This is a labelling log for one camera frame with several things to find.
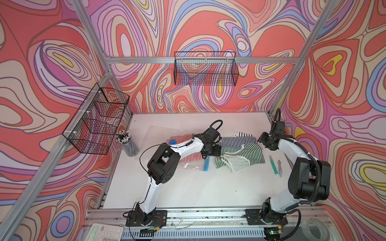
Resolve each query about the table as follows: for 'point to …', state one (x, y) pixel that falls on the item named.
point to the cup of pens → (124, 137)
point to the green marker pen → (273, 165)
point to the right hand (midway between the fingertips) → (264, 143)
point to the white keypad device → (104, 232)
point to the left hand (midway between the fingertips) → (219, 154)
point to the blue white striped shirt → (236, 142)
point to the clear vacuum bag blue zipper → (157, 135)
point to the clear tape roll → (315, 229)
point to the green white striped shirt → (236, 158)
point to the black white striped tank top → (242, 134)
